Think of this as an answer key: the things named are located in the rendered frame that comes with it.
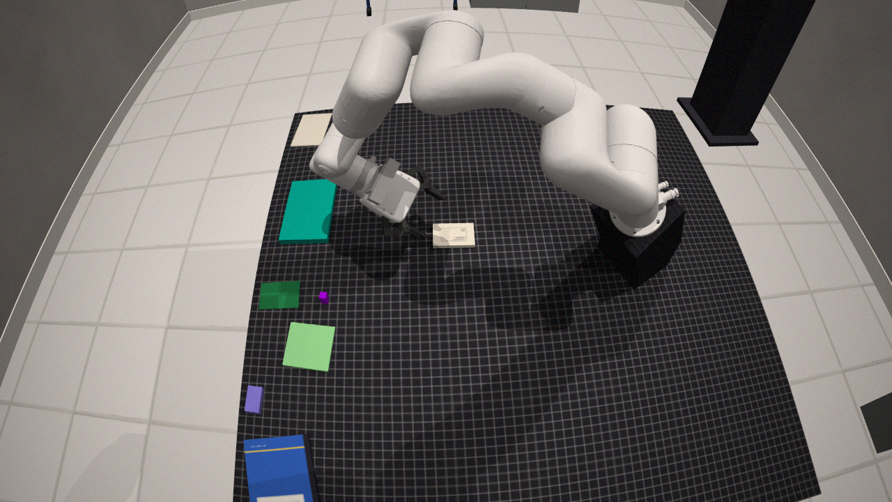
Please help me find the blue notebook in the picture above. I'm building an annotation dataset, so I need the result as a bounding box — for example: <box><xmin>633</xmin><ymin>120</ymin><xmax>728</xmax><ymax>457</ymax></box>
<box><xmin>244</xmin><ymin>434</ymin><xmax>320</xmax><ymax>502</ymax></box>

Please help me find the teal flat rectangular slab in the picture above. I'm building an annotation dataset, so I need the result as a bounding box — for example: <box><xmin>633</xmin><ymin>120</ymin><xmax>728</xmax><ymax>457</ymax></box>
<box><xmin>279</xmin><ymin>179</ymin><xmax>337</xmax><ymax>244</ymax></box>

